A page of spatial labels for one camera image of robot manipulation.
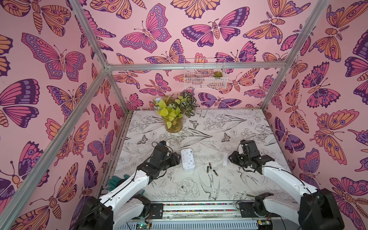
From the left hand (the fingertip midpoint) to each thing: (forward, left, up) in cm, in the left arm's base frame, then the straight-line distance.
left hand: (179, 156), depth 84 cm
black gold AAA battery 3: (-7, -22, -9) cm, 25 cm away
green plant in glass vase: (+19, +5, +13) cm, 24 cm away
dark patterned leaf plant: (+31, -6, +13) cm, 34 cm away
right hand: (+1, -31, -3) cm, 31 cm away
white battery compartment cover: (0, -29, -8) cm, 30 cm away
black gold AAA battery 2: (-4, -18, -9) cm, 20 cm away
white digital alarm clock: (0, -5, -5) cm, 7 cm away
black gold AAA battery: (-2, -19, -9) cm, 21 cm away
